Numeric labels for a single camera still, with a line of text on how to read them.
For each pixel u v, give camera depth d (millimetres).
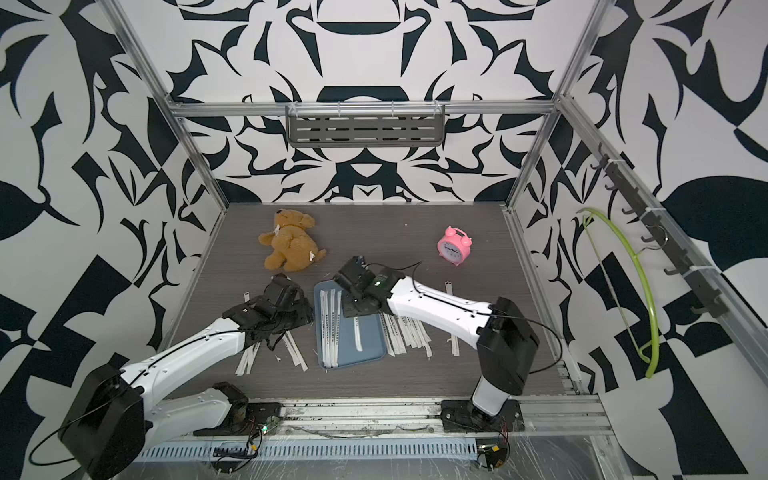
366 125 989
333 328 892
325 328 889
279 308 656
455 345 868
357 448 713
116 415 395
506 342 433
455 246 968
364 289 608
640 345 615
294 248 944
